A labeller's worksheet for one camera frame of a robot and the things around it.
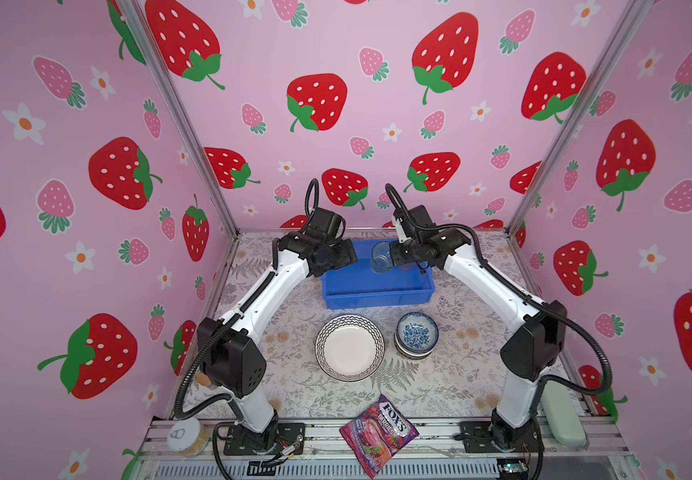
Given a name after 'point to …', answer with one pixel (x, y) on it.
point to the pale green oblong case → (563, 414)
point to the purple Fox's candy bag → (378, 435)
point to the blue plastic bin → (355, 285)
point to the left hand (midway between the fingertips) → (346, 257)
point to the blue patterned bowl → (417, 332)
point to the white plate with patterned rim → (349, 347)
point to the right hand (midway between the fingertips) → (394, 248)
